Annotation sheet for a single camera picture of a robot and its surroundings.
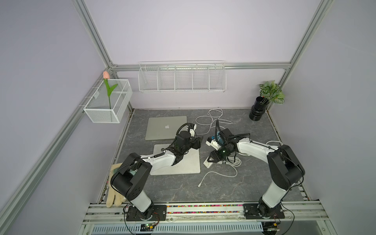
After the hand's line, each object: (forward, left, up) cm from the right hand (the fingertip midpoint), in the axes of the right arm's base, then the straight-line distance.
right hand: (210, 158), depth 89 cm
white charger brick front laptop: (-3, +2, 0) cm, 4 cm away
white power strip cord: (+15, -47, -5) cm, 50 cm away
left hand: (+10, +7, +9) cm, 15 cm away
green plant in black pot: (+36, -41, +21) cm, 59 cm away
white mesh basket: (+12, +58, +32) cm, 67 cm away
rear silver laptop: (+26, +32, -4) cm, 41 cm away
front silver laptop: (-3, +13, -2) cm, 13 cm away
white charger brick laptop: (+4, 0, +11) cm, 12 cm away
